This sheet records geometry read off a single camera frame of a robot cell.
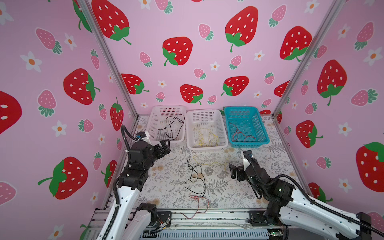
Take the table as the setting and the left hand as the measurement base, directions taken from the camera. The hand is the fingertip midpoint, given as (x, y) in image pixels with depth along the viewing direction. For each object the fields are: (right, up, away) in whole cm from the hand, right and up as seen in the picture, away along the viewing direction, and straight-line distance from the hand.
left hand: (163, 142), depth 73 cm
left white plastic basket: (-6, +11, +41) cm, 43 cm away
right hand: (+37, -11, +2) cm, 39 cm away
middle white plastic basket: (+24, +6, +38) cm, 46 cm away
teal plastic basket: (+55, +8, +41) cm, 69 cm away
